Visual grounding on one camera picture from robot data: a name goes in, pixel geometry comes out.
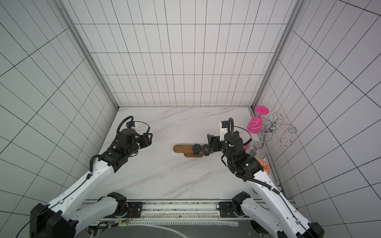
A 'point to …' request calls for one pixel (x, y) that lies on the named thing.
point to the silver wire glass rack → (265, 138)
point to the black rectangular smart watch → (206, 149)
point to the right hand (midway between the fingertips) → (214, 132)
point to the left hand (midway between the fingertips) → (147, 138)
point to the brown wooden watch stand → (188, 150)
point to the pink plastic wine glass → (255, 124)
